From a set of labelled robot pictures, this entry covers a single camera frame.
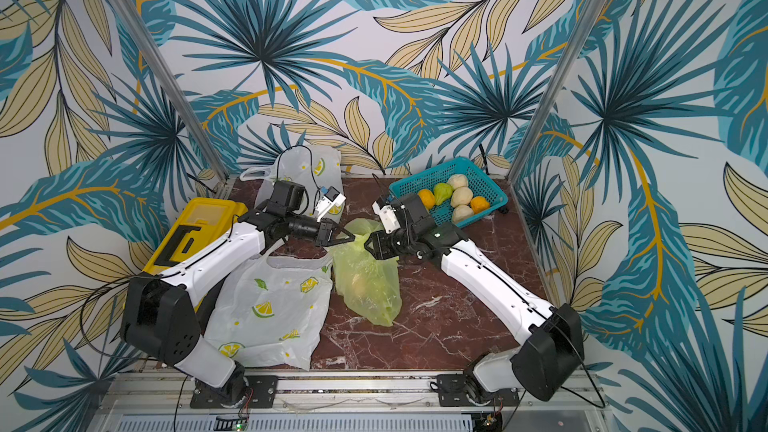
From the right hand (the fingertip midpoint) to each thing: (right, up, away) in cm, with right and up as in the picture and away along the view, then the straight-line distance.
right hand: (374, 241), depth 77 cm
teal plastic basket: (+20, +21, +41) cm, 50 cm away
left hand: (-6, 0, -1) cm, 6 cm away
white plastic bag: (-22, +23, +28) cm, 42 cm away
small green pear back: (+24, +14, +32) cm, 42 cm away
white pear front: (+28, +7, +25) cm, 38 cm away
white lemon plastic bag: (-31, -21, +9) cm, 38 cm away
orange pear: (+36, +10, +30) cm, 48 cm away
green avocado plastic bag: (-2, -12, +2) cm, 13 cm away
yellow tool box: (-49, +5, +8) cm, 50 cm away
